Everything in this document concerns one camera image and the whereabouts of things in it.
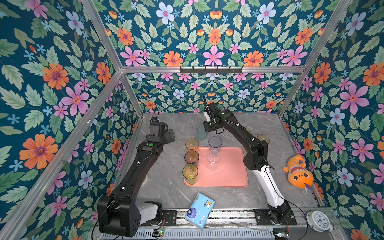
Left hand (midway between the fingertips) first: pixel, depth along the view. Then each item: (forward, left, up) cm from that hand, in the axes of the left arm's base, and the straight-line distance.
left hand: (165, 129), depth 81 cm
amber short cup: (+1, -59, -14) cm, 61 cm away
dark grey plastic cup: (-10, -13, -14) cm, 22 cm away
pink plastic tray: (-13, -32, -25) cm, 42 cm away
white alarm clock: (-45, -73, -19) cm, 88 cm away
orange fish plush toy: (-25, -71, -15) cm, 77 cm away
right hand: (+9, -24, -10) cm, 28 cm away
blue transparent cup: (-5, -27, -9) cm, 29 cm away
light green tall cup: (-19, -12, -17) cm, 28 cm away
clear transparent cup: (-11, -26, -15) cm, 32 cm away
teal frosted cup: (+5, -20, -13) cm, 25 cm away
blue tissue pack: (-38, -17, -17) cm, 45 cm away
